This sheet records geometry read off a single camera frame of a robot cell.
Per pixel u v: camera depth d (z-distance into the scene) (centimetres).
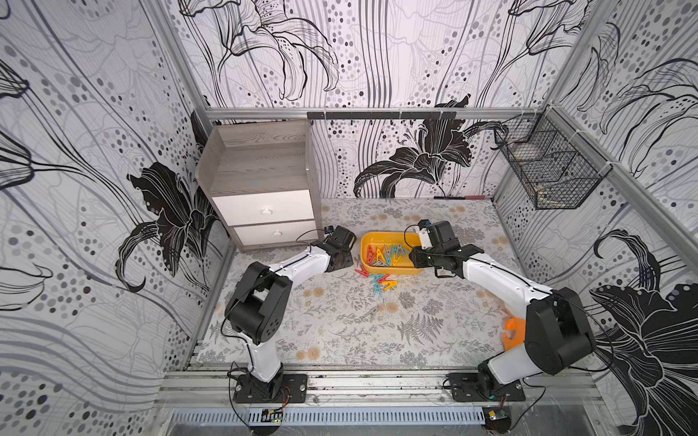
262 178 85
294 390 73
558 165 88
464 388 72
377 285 93
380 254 98
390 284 93
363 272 96
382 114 91
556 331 43
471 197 123
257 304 48
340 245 73
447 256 65
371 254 101
